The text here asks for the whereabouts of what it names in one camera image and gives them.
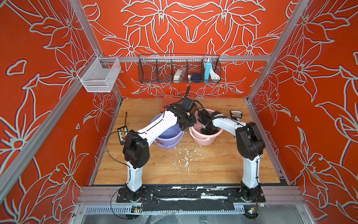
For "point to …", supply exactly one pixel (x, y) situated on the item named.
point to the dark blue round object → (196, 77)
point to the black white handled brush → (236, 115)
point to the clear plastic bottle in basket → (179, 75)
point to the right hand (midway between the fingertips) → (205, 135)
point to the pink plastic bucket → (201, 139)
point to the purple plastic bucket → (172, 138)
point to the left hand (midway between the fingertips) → (195, 124)
